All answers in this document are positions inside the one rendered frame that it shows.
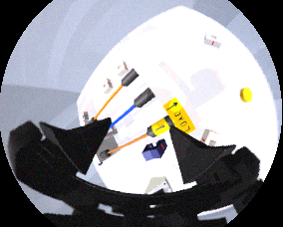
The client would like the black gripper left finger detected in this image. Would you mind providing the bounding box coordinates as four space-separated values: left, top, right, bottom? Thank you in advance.
40 117 112 175

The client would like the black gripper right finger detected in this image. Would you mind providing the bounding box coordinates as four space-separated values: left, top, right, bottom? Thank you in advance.
168 125 237 184

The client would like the yellow short cylinder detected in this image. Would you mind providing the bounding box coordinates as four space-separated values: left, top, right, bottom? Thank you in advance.
239 88 252 103

